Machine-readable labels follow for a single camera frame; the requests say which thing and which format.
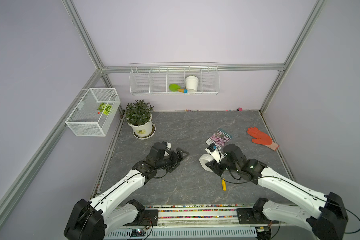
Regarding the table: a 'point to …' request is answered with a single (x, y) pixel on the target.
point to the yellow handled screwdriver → (224, 184)
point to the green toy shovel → (174, 87)
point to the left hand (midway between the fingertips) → (186, 159)
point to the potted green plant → (138, 114)
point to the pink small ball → (240, 109)
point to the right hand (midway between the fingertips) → (208, 160)
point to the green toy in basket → (105, 108)
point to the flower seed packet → (220, 138)
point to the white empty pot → (191, 83)
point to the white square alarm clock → (205, 158)
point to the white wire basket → (93, 115)
